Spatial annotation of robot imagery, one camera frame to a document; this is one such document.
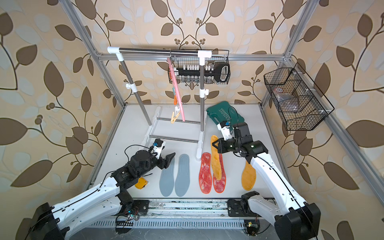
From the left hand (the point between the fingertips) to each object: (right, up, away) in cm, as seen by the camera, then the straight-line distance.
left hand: (169, 150), depth 77 cm
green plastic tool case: (+34, +21, +32) cm, 51 cm away
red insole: (+19, -18, +6) cm, 27 cm away
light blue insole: (-3, -19, +8) cm, 20 cm away
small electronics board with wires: (+41, -36, -5) cm, 55 cm away
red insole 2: (+27, -21, +4) cm, 34 cm away
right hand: (+23, +3, 0) cm, 23 cm away
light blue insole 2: (+6, -17, +8) cm, 20 cm away
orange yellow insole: (+44, -17, +8) cm, 48 cm away
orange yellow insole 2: (+24, -4, -3) cm, 24 cm away
